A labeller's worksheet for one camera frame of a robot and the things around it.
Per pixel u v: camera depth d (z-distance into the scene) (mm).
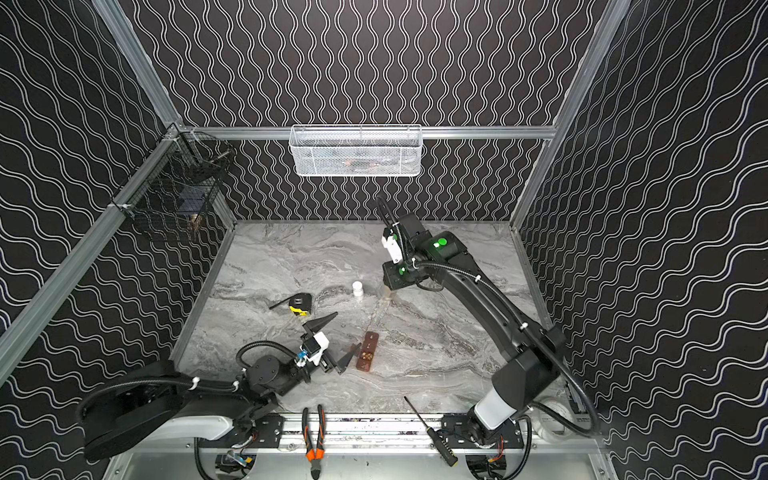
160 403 442
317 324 697
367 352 870
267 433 748
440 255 508
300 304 948
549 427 748
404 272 637
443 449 706
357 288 950
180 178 971
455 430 743
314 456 704
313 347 592
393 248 700
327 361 662
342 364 660
